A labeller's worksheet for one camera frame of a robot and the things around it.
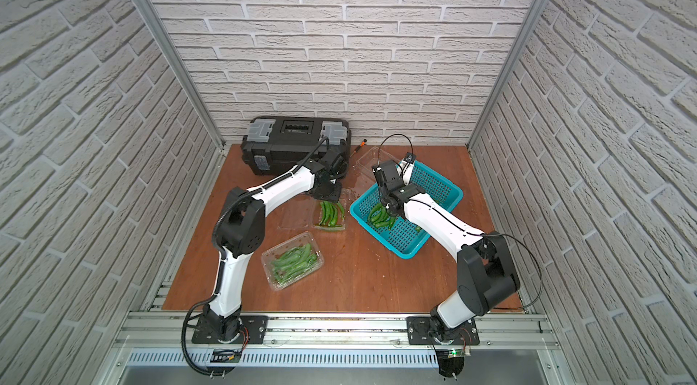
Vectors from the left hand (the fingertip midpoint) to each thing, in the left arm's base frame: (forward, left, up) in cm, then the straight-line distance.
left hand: (338, 194), depth 97 cm
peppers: (-6, +3, -4) cm, 8 cm away
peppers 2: (-24, +14, -3) cm, 28 cm away
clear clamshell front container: (-21, +18, -1) cm, 28 cm away
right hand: (-2, -21, +11) cm, 24 cm away
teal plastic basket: (-15, -24, -5) cm, 29 cm away
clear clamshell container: (-12, +4, -4) cm, 13 cm away
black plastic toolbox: (+13, +24, +12) cm, 29 cm away
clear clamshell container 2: (+21, -14, -3) cm, 26 cm away
